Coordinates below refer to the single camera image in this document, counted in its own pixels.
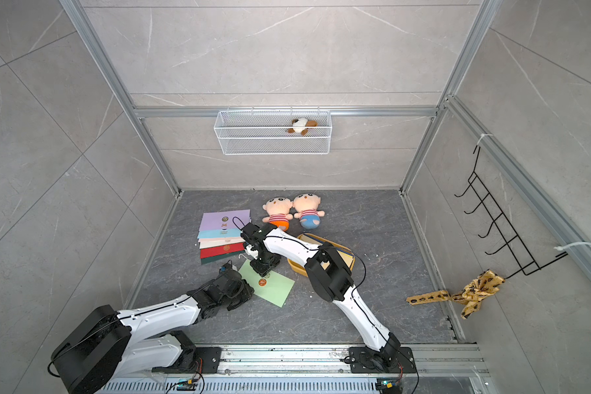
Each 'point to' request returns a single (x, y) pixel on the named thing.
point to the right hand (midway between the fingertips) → (266, 270)
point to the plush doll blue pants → (306, 206)
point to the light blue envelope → (222, 233)
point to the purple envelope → (225, 220)
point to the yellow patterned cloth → (487, 282)
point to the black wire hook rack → (523, 257)
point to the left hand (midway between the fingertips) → (257, 287)
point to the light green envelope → (272, 286)
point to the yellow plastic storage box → (311, 239)
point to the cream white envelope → (204, 244)
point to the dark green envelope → (207, 260)
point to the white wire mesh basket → (274, 132)
